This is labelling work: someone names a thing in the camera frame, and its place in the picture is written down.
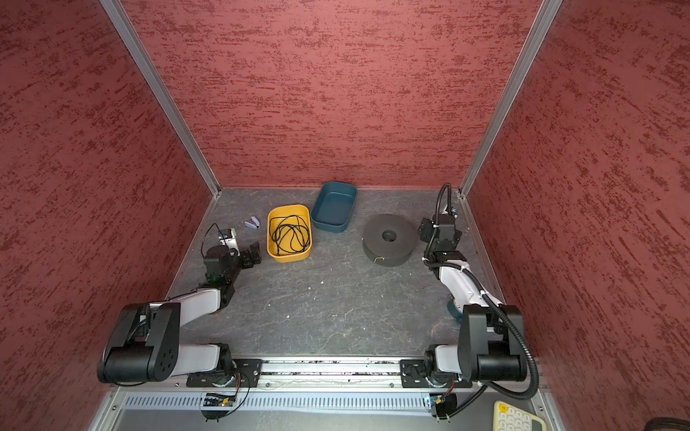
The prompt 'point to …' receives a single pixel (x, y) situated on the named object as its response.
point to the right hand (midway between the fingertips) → (434, 228)
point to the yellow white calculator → (507, 417)
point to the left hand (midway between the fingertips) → (246, 248)
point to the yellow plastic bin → (302, 210)
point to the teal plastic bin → (334, 206)
